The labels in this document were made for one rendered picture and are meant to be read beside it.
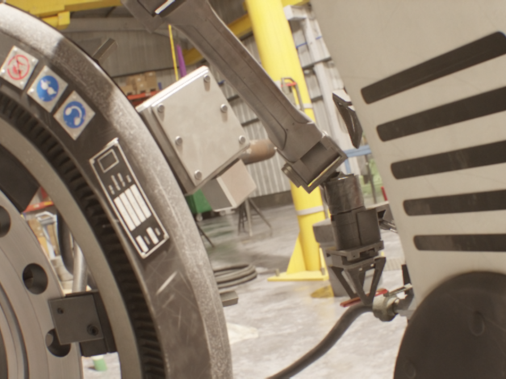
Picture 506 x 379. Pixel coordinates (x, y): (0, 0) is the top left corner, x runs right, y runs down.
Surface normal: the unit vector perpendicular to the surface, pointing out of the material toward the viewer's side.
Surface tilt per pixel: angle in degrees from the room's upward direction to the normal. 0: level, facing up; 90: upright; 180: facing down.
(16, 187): 90
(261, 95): 124
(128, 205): 90
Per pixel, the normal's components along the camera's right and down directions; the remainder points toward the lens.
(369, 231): 0.23, -0.05
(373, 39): -0.88, 0.37
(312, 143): 0.41, 0.48
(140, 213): 0.66, -0.15
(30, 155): 0.08, 0.51
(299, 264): -0.15, 0.04
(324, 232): -0.72, 0.20
